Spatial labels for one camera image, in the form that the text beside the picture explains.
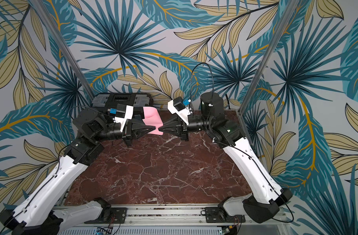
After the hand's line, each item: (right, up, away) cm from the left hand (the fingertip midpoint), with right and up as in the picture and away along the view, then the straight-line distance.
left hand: (152, 129), depth 51 cm
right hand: (+2, +1, +1) cm, 3 cm away
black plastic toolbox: (-40, +18, +50) cm, 66 cm away
